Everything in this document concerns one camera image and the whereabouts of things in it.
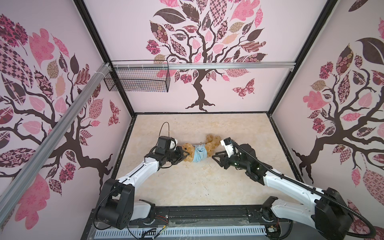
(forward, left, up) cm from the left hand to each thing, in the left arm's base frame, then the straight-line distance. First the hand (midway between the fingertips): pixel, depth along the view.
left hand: (190, 156), depth 83 cm
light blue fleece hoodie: (+1, -6, +2) cm, 6 cm away
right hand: (-1, -14, +6) cm, 15 cm away
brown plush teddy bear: (+11, -13, -2) cm, 18 cm away
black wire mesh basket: (+46, +34, +23) cm, 62 cm away
